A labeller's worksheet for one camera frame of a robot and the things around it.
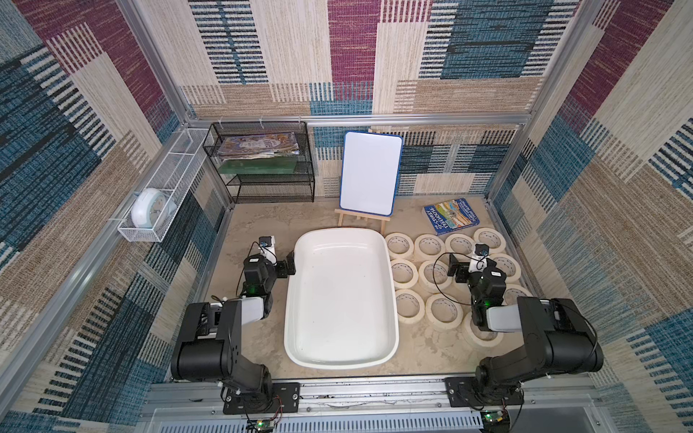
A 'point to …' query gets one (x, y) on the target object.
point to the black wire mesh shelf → (254, 188)
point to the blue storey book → (451, 215)
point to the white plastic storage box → (340, 309)
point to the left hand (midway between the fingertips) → (278, 252)
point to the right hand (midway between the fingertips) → (468, 251)
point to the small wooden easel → (361, 216)
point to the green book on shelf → (263, 165)
